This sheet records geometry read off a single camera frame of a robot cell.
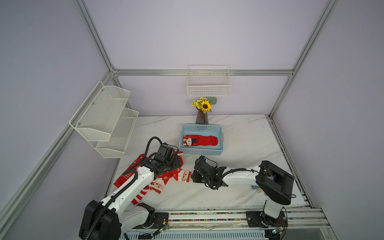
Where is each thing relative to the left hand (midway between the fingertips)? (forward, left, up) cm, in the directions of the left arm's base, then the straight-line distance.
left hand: (175, 164), depth 83 cm
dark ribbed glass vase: (+33, -15, +4) cm, 37 cm away
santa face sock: (-3, -2, -8) cm, 9 cm away
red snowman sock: (+22, -8, -7) cm, 25 cm away
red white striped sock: (-13, +18, -9) cm, 24 cm away
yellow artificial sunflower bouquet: (+36, -17, +14) cm, 42 cm away
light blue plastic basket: (+30, -18, -6) cm, 36 cm away
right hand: (-4, -10, -9) cm, 15 cm away
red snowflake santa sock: (-9, +11, -9) cm, 16 cm away
